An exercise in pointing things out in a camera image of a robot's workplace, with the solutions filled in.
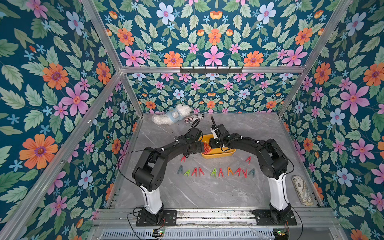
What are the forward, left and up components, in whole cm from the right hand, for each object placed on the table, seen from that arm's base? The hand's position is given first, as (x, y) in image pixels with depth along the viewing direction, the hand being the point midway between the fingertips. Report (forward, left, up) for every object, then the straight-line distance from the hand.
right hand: (211, 142), depth 100 cm
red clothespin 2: (-20, +7, -3) cm, 21 cm away
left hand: (-6, +8, +2) cm, 10 cm away
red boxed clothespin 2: (-4, +3, -2) cm, 5 cm away
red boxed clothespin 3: (-20, -20, -3) cm, 29 cm away
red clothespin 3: (-20, -6, -3) cm, 21 cm away
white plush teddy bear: (+23, +23, +7) cm, 33 cm away
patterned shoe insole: (-32, -50, -1) cm, 59 cm away
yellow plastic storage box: (-10, -2, +2) cm, 10 cm away
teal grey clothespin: (-19, +19, -3) cm, 27 cm away
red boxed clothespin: (-11, +18, -2) cm, 21 cm away
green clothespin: (-21, +14, -2) cm, 26 cm away
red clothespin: (-20, +10, -3) cm, 22 cm away
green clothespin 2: (-20, -2, -2) cm, 21 cm away
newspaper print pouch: (+22, +14, +1) cm, 26 cm away
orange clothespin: (-19, -11, -2) cm, 22 cm away
